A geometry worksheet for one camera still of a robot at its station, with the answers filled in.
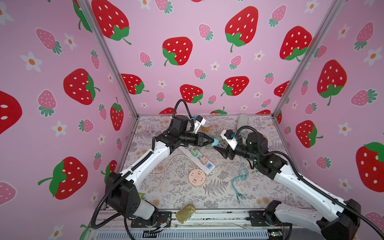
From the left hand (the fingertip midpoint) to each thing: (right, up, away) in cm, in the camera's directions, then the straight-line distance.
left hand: (212, 140), depth 72 cm
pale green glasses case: (+28, +12, +42) cm, 52 cm away
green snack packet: (-39, -31, +10) cm, 51 cm away
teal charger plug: (+2, -1, 0) cm, 2 cm away
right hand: (+3, +1, -2) cm, 3 cm away
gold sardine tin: (-13, -36, +2) cm, 39 cm away
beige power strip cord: (-27, -20, +19) cm, 38 cm away
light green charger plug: (-9, -9, +20) cm, 23 cm away
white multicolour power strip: (-1, -18, +18) cm, 26 cm away
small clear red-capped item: (-45, +4, +39) cm, 60 cm away
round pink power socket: (-8, -23, +14) cm, 28 cm away
